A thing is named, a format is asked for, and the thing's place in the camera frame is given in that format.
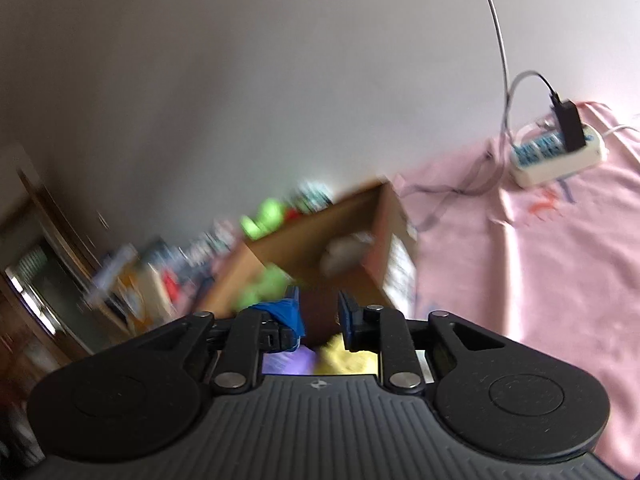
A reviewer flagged yellow green plush toy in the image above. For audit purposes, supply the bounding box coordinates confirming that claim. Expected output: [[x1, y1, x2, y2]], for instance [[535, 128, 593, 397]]
[[314, 335, 378, 375]]

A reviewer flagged purple tissue pack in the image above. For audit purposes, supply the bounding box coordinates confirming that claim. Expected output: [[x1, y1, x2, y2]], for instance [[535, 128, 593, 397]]
[[262, 344, 317, 376]]

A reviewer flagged brown cardboard box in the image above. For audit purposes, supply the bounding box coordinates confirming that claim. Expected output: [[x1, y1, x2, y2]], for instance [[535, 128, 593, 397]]
[[196, 181, 416, 347]]

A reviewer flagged lime green plush toy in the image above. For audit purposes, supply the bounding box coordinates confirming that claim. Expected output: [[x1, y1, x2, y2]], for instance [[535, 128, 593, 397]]
[[240, 198, 286, 240]]

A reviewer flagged white panda plush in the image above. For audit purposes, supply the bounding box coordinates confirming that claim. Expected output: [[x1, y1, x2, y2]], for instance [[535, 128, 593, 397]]
[[291, 182, 333, 214]]

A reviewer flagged pink tablecloth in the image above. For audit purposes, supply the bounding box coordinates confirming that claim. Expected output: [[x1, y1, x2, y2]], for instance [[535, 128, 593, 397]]
[[393, 102, 639, 478]]

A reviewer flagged dark wooden cabinet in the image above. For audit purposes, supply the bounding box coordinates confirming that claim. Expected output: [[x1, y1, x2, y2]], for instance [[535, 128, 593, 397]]
[[1, 142, 130, 408]]

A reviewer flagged white power strip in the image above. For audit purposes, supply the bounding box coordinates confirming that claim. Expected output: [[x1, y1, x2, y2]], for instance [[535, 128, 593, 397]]
[[510, 125, 608, 188]]

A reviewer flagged black charger plug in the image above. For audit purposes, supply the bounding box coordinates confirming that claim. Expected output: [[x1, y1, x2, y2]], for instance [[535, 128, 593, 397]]
[[550, 92, 587, 153]]

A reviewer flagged white cable on wall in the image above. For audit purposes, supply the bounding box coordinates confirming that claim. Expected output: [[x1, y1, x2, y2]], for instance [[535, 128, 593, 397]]
[[474, 0, 514, 137]]

